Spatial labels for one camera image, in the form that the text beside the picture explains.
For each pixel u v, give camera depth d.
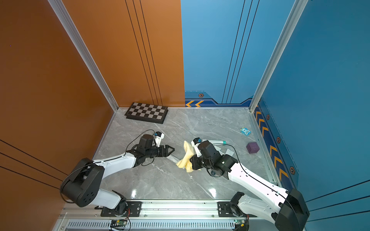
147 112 1.13
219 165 0.54
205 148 0.57
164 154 0.79
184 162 0.74
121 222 0.72
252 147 0.92
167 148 0.80
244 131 1.04
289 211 0.38
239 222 0.72
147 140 0.71
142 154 0.69
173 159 0.89
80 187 0.44
